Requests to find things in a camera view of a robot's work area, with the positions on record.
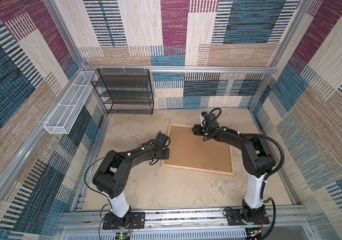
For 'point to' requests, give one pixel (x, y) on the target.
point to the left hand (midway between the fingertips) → (165, 151)
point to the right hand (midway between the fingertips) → (196, 130)
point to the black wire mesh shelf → (124, 91)
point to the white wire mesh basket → (63, 119)
